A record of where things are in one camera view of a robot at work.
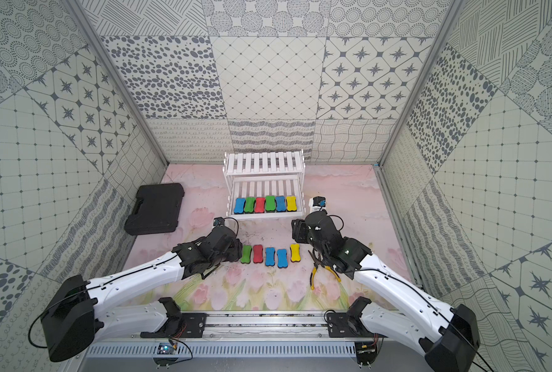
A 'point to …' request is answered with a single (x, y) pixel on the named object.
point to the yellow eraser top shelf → (294, 249)
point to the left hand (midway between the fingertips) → (237, 242)
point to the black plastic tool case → (158, 209)
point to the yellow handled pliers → (315, 268)
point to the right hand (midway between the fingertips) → (299, 224)
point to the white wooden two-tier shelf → (261, 173)
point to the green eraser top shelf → (246, 251)
